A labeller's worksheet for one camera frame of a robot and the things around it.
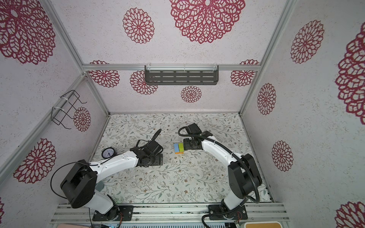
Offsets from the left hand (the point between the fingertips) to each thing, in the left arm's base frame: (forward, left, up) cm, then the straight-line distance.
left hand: (155, 162), depth 88 cm
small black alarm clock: (+8, +32, -1) cm, 33 cm away
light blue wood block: (+11, -13, -1) cm, 17 cm away
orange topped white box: (-33, -54, +2) cm, 64 cm away
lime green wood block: (+10, -17, -1) cm, 20 cm away
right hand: (+9, -22, +7) cm, 25 cm away
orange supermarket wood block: (+9, -15, -4) cm, 18 cm away
